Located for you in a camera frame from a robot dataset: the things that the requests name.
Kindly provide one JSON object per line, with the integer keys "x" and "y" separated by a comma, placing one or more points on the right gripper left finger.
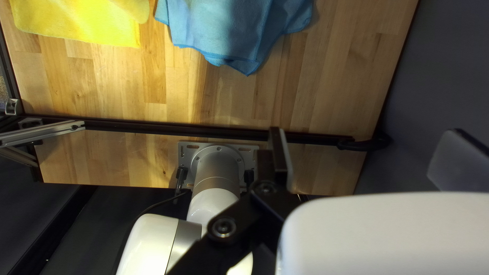
{"x": 237, "y": 229}

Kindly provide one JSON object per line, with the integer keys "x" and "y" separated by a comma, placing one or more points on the black frame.
{"x": 152, "y": 125}

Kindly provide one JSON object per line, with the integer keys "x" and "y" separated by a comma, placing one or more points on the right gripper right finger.
{"x": 462, "y": 164}

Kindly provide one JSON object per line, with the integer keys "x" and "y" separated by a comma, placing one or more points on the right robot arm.
{"x": 217, "y": 172}

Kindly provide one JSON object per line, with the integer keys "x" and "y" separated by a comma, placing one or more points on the light blue towel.
{"x": 229, "y": 30}

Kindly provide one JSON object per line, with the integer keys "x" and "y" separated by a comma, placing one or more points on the yellow towel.
{"x": 76, "y": 19}

